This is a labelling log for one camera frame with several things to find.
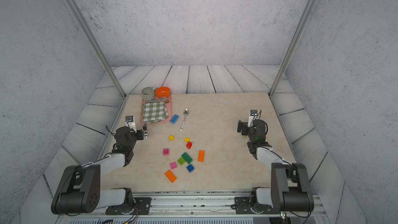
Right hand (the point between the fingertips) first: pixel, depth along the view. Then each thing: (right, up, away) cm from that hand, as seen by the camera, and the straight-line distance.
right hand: (249, 119), depth 89 cm
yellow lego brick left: (-46, -12, +7) cm, 48 cm away
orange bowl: (-57, +19, +29) cm, 67 cm away
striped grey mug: (-67, +17, +28) cm, 75 cm away
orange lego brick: (-28, -21, -1) cm, 34 cm away
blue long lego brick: (-46, -1, +15) cm, 48 cm away
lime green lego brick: (-38, -23, -3) cm, 45 cm away
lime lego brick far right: (-1, -11, +7) cm, 13 cm away
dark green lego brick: (-36, -21, -1) cm, 41 cm away
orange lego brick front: (-43, -29, -7) cm, 53 cm away
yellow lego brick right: (-36, -13, +7) cm, 39 cm away
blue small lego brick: (-33, -26, -5) cm, 42 cm away
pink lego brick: (-48, -18, +1) cm, 52 cm away
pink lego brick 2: (-43, -24, -5) cm, 49 cm away
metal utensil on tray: (-59, +12, +25) cm, 65 cm away
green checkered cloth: (-62, +4, +21) cm, 65 cm away
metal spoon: (-38, +4, +19) cm, 43 cm away
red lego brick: (-35, -16, +4) cm, 39 cm away
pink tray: (-51, +6, +23) cm, 56 cm away
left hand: (-63, -3, +1) cm, 63 cm away
